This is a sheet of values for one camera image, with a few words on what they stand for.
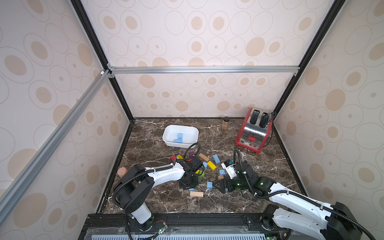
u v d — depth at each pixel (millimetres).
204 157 972
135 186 469
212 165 935
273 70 896
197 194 817
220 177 861
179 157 967
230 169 729
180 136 1064
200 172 897
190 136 1085
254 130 913
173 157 975
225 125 1093
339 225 402
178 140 1056
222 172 873
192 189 828
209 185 827
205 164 921
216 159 967
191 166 697
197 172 872
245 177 610
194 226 730
